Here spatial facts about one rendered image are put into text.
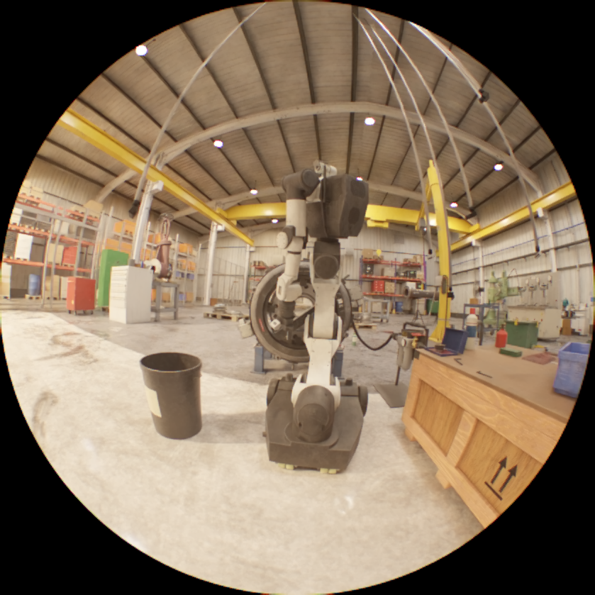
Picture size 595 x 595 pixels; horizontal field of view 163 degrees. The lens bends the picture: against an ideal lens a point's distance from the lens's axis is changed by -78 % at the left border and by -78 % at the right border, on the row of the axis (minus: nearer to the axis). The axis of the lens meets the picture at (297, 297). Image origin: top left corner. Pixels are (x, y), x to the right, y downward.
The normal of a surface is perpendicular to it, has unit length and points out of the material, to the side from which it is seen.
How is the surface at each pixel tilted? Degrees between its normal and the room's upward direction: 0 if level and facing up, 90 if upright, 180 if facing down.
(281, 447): 90
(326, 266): 108
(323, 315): 73
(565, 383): 90
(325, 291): 88
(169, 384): 93
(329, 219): 103
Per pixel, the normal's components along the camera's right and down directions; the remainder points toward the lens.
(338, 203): -0.76, 0.18
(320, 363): -0.05, -0.76
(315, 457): -0.14, -0.02
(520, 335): -1.00, -0.06
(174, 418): 0.48, 0.07
